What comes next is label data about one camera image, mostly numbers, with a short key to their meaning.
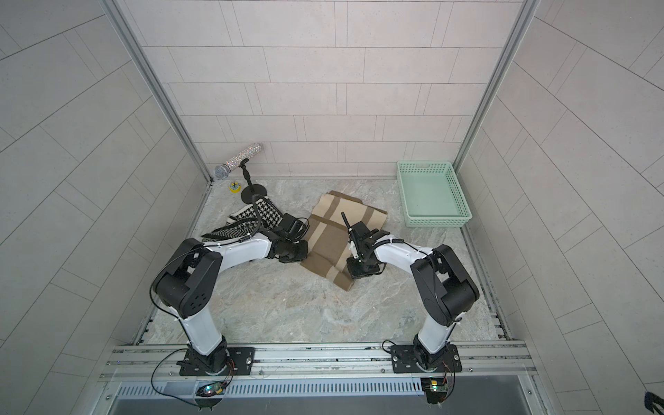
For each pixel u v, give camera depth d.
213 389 0.65
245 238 0.60
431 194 1.07
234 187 1.12
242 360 0.71
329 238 0.99
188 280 0.47
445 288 0.46
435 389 0.67
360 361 0.72
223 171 0.88
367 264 0.75
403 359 0.71
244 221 0.93
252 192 1.09
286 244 0.72
